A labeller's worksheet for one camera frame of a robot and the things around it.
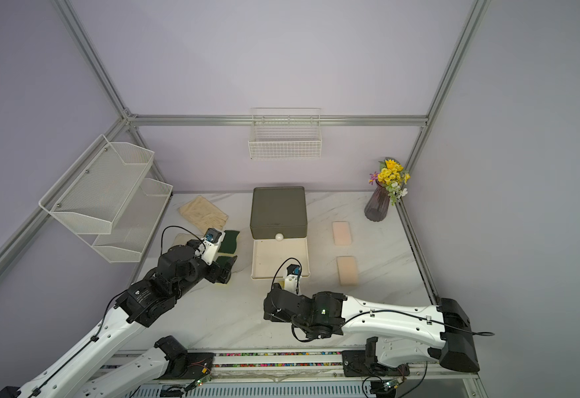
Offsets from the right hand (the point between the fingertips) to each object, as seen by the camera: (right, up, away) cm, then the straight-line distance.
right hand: (275, 307), depth 71 cm
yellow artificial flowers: (+43, +42, +21) cm, 64 cm away
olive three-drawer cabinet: (0, +28, +13) cm, 31 cm away
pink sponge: (+26, +20, +34) cm, 47 cm away
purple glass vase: (+42, +31, +35) cm, 62 cm away
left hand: (-17, +16, +2) cm, 23 cm away
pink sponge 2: (+26, +6, +24) cm, 36 cm away
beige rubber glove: (-37, +27, +40) cm, 60 cm away
